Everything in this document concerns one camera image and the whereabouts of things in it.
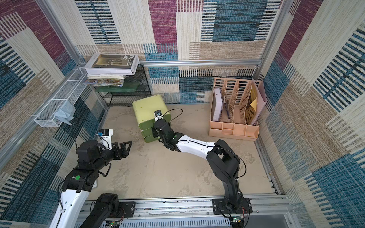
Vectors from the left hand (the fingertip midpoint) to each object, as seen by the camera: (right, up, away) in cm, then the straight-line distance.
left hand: (124, 142), depth 72 cm
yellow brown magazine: (+69, +18, +11) cm, 72 cm away
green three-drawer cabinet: (+5, +17, +17) cm, 25 cm away
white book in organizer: (+53, +21, +22) cm, 61 cm away
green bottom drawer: (+8, -1, +22) cm, 24 cm away
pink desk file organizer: (+66, +19, +30) cm, 75 cm away
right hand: (+13, +10, +13) cm, 21 cm away
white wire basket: (-35, +27, +10) cm, 46 cm away
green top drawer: (+10, +9, +10) cm, 17 cm away
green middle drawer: (+7, +3, +17) cm, 19 cm away
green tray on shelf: (-8, +32, +22) cm, 40 cm away
